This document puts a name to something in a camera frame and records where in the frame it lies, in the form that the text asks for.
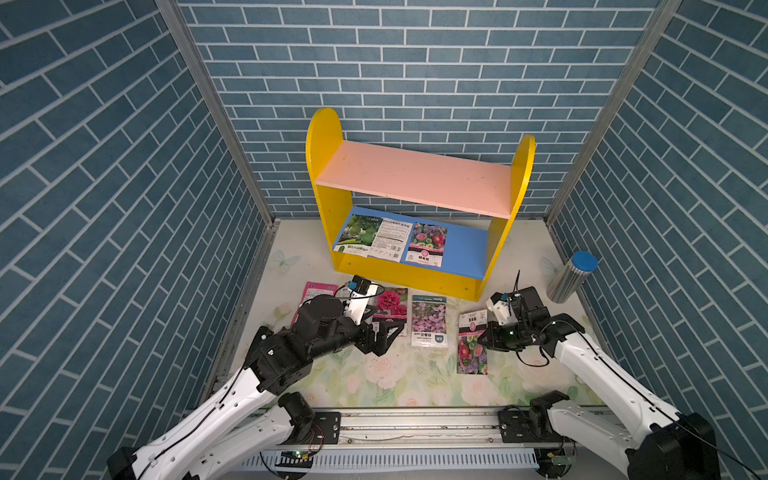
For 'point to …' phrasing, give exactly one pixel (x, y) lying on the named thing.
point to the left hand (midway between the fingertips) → (397, 322)
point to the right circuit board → (561, 460)
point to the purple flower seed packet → (429, 326)
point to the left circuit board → (297, 459)
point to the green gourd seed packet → (370, 236)
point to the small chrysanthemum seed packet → (471, 358)
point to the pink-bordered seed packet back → (314, 289)
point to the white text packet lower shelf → (391, 240)
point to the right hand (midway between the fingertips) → (481, 340)
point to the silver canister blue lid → (572, 277)
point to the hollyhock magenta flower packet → (392, 305)
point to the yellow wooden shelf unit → (424, 218)
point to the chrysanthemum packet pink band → (427, 245)
